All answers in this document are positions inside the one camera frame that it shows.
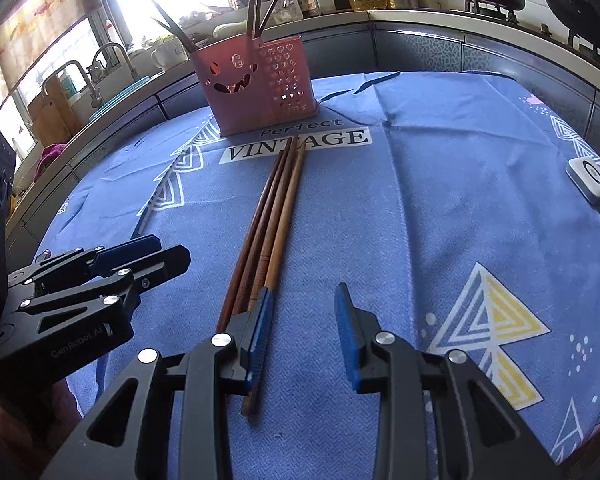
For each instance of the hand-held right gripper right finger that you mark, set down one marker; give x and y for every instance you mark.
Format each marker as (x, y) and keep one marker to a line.
(352, 345)

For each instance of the white mug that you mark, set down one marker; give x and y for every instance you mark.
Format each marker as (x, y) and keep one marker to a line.
(169, 56)

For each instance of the white bag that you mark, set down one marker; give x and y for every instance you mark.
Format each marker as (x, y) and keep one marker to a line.
(230, 27)

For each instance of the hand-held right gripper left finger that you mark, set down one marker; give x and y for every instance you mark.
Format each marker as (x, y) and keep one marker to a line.
(261, 335)

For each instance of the wooden cutting board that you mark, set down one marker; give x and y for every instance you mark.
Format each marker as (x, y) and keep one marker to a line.
(55, 110)

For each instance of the blue printed tablecloth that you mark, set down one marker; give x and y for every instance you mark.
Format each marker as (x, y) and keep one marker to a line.
(430, 220)

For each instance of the magenta cloth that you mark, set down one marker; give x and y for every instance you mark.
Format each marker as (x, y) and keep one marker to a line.
(50, 157)

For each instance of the black gas stove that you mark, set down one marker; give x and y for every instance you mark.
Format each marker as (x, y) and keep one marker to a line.
(490, 10)

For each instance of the steel faucet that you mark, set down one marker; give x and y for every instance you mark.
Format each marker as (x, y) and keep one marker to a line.
(122, 55)
(82, 77)

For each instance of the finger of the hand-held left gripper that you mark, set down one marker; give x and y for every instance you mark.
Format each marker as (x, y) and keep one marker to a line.
(165, 262)
(130, 250)

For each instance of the wooden chopstick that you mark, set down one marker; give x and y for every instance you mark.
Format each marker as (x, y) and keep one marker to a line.
(270, 240)
(250, 0)
(253, 240)
(257, 5)
(171, 35)
(172, 24)
(280, 240)
(260, 240)
(273, 10)

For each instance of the pink plastic utensil holder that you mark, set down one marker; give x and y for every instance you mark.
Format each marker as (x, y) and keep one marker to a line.
(250, 95)

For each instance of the small white square device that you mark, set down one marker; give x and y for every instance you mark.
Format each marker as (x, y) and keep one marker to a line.
(587, 177)

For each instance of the small steel pot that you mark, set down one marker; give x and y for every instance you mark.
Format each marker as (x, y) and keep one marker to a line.
(404, 1)

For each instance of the blue plastic basin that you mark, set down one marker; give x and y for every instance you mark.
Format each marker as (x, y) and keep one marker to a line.
(122, 95)

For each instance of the printed window blind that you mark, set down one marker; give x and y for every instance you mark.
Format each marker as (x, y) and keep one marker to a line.
(40, 25)

